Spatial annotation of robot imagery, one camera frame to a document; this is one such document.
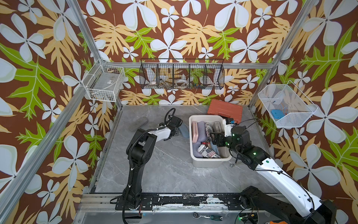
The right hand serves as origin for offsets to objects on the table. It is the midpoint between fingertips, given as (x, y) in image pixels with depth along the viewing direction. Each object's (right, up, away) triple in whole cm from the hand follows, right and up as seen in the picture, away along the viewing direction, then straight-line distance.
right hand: (214, 132), depth 76 cm
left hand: (-24, 0, +27) cm, 37 cm away
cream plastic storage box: (-7, -19, +7) cm, 21 cm away
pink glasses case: (-10, 0, +8) cm, 12 cm away
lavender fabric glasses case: (-9, -8, +8) cm, 15 cm away
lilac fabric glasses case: (-5, -2, +8) cm, 10 cm away
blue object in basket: (+38, +11, +4) cm, 40 cm away
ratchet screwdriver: (-11, -41, -7) cm, 43 cm away
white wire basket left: (-66, +30, +8) cm, 73 cm away
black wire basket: (-19, +40, +20) cm, 49 cm away
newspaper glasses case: (-1, +1, +10) cm, 11 cm away
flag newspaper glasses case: (-4, -11, +2) cm, 12 cm away
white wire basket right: (+45, +16, +6) cm, 48 cm away
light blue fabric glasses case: (-15, -1, +25) cm, 29 cm away
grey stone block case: (+5, +2, +12) cm, 13 cm away
